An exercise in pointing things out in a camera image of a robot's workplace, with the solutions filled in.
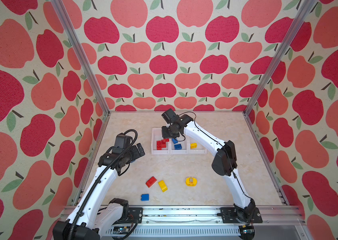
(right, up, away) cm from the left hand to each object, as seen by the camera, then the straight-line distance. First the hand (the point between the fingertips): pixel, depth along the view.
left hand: (139, 152), depth 80 cm
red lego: (+12, +2, +20) cm, 24 cm away
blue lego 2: (+22, 0, +19) cm, 29 cm away
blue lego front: (+3, -25, 0) cm, 25 cm away
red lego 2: (+9, +1, +20) cm, 22 cm away
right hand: (+15, +9, +11) cm, 20 cm away
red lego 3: (+15, +6, +11) cm, 19 cm away
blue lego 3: (-7, -8, +13) cm, 17 cm away
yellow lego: (+13, -20, +4) cm, 24 cm away
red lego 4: (+6, -18, +5) cm, 20 cm away
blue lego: (+20, +3, +24) cm, 32 cm away
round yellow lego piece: (+29, -17, +3) cm, 34 cm away
